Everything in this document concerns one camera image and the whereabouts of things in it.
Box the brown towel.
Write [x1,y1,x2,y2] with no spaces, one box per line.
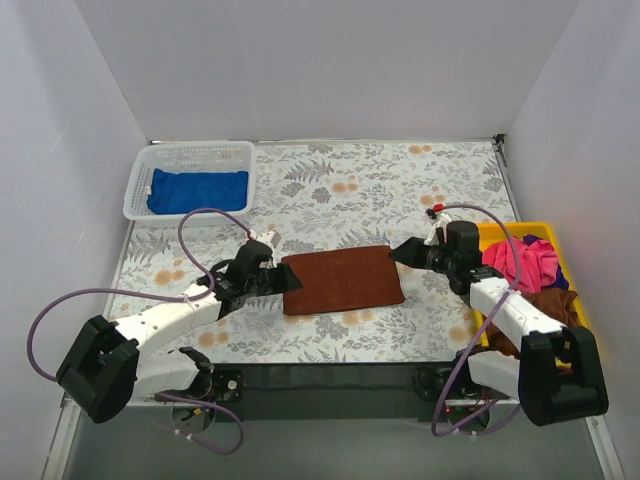
[282,245,405,316]
[486,287,583,359]

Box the blue towel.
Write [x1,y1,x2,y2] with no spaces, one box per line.
[147,169,249,215]

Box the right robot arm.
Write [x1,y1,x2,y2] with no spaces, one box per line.
[390,221,609,426]

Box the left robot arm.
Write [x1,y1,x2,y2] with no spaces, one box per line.
[55,231,302,423]

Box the yellow plastic bin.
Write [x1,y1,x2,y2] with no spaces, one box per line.
[478,222,591,328]

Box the pink towel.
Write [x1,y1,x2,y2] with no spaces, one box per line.
[482,238,559,294]

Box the floral table mat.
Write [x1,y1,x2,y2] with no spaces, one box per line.
[107,142,516,363]

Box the purple towel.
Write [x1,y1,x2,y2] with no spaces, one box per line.
[522,234,570,290]

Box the white plastic basket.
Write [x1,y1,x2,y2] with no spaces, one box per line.
[123,141,257,227]

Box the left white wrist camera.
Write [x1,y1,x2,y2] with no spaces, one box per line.
[256,230,281,267]

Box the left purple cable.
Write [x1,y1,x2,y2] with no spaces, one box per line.
[27,207,261,455]

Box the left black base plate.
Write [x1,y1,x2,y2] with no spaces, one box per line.
[201,368,245,403]

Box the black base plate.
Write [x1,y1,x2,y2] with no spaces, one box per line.
[412,367,482,402]
[201,368,245,403]

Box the aluminium frame rail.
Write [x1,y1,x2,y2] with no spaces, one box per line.
[63,364,609,451]

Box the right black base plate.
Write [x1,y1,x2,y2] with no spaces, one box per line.
[412,367,482,402]

